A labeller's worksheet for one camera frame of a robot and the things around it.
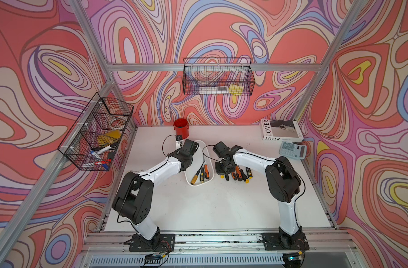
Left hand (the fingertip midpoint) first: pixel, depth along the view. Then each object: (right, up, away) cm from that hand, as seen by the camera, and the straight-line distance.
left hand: (183, 154), depth 92 cm
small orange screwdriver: (+28, -13, +1) cm, 31 cm away
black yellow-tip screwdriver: (+34, -13, +1) cm, 37 cm away
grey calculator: (+69, +2, +12) cm, 70 cm away
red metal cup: (-3, +16, +15) cm, 22 cm away
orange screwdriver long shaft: (+32, -11, +3) cm, 34 cm away
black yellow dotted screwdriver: (+37, -11, +1) cm, 39 cm away
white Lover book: (+64, +15, +20) cm, 68 cm away
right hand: (+22, -13, +2) cm, 25 cm away
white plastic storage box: (+10, -9, +1) cm, 14 cm away
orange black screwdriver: (+13, -11, +1) cm, 17 cm away
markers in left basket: (-30, -1, -27) cm, 40 cm away
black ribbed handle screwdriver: (+25, -14, +1) cm, 28 cm away
